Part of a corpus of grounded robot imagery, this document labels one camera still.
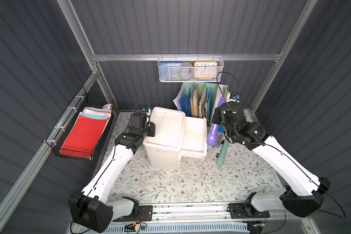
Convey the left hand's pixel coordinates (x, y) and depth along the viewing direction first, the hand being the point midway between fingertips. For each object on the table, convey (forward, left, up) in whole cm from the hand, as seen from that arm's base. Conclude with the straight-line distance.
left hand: (148, 123), depth 78 cm
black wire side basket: (+10, +28, +2) cm, 29 cm away
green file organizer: (+22, -30, -2) cm, 37 cm away
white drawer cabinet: (-15, -9, -2) cm, 17 cm away
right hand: (-2, -37, +13) cm, 39 cm away
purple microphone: (-12, -32, +4) cm, 34 cm away
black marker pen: (-5, -42, -25) cm, 49 cm away
